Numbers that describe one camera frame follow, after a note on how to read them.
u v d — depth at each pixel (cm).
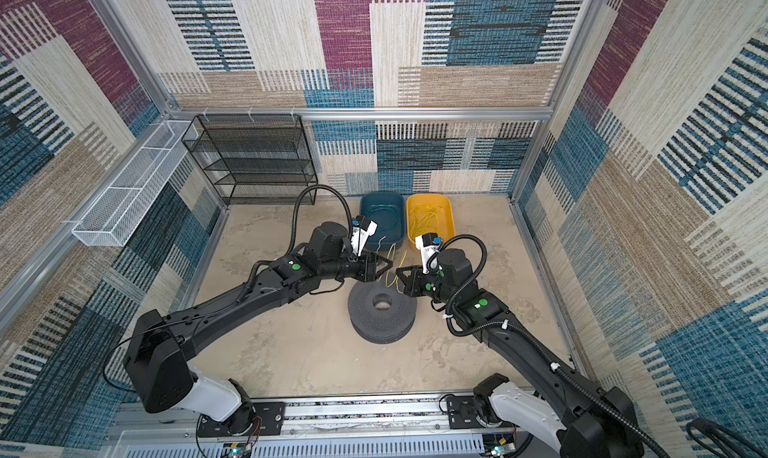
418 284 67
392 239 99
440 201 115
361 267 67
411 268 71
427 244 69
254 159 110
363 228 69
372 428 73
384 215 115
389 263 74
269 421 73
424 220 109
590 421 39
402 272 76
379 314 84
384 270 73
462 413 73
